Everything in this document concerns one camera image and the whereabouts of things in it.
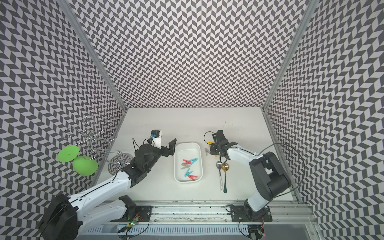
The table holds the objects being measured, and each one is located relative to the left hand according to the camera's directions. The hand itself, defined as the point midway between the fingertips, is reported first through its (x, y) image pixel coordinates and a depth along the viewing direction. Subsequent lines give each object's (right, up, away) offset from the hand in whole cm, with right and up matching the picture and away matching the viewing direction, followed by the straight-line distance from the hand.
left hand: (168, 139), depth 80 cm
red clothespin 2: (+13, -22, +5) cm, 26 cm away
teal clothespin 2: (+10, -20, +5) cm, 23 cm away
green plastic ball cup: (-33, -10, -15) cm, 38 cm away
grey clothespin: (+22, -9, +16) cm, 28 cm away
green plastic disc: (-35, -3, -21) cm, 41 cm away
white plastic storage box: (+10, -9, +14) cm, 19 cm away
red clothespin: (+9, -15, +10) cm, 20 cm away
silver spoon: (+29, -17, +8) cm, 34 cm away
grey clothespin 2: (+9, -17, +8) cm, 21 cm away
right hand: (+27, -9, +14) cm, 32 cm away
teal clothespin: (+13, -14, +11) cm, 22 cm away
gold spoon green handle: (+32, -17, +7) cm, 37 cm away
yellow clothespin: (+27, -12, +14) cm, 33 cm away
